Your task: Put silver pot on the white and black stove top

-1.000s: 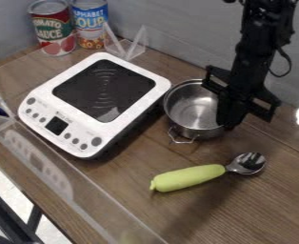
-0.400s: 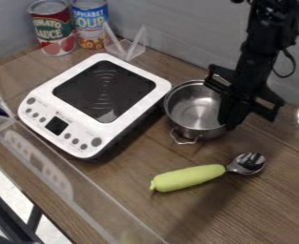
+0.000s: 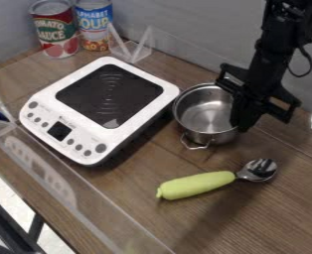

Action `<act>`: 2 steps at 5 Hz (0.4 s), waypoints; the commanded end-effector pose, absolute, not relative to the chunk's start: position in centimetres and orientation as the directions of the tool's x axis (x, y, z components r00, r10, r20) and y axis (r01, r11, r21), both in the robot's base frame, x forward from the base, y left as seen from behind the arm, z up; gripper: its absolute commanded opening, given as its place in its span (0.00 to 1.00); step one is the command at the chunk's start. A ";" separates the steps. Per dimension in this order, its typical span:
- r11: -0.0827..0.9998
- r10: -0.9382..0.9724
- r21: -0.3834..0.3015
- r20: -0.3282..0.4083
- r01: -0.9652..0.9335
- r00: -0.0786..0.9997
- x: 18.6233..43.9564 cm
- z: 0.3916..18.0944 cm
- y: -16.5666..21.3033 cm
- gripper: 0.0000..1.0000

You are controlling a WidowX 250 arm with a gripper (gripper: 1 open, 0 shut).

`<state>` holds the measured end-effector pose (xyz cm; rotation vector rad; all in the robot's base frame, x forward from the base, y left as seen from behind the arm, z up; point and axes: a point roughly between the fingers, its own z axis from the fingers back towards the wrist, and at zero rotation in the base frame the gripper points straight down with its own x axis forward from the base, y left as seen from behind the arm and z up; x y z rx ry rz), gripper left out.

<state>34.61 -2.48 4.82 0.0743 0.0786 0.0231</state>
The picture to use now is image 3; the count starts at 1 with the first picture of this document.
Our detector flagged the green handled metal spoon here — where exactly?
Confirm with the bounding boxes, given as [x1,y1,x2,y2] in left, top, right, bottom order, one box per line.
[156,159,276,200]

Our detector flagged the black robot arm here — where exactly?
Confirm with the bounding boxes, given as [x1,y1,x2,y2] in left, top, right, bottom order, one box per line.
[216,0,312,132]

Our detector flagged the silver pot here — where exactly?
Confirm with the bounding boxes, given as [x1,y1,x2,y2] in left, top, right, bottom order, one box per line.
[172,82,237,150]

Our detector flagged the clear acrylic front panel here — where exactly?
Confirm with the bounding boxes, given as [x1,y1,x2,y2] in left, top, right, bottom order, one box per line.
[0,78,176,254]

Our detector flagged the clear acrylic bracket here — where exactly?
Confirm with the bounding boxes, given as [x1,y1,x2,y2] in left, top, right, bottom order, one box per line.
[106,24,153,64]

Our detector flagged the white and black stove top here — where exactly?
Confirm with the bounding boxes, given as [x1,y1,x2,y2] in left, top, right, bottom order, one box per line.
[19,57,178,166]

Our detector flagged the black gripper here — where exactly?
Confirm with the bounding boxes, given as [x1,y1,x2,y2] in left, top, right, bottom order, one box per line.
[216,41,300,133]

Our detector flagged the tomato sauce can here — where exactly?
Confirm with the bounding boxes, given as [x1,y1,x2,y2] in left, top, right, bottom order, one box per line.
[29,0,78,59]

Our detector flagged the black cable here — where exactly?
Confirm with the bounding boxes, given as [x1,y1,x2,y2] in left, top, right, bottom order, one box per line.
[286,44,312,78]

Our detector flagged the alphabet soup can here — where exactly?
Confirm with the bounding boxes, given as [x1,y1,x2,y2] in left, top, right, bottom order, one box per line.
[74,0,112,52]

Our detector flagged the black table leg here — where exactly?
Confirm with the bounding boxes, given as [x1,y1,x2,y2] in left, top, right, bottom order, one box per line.
[0,204,46,254]

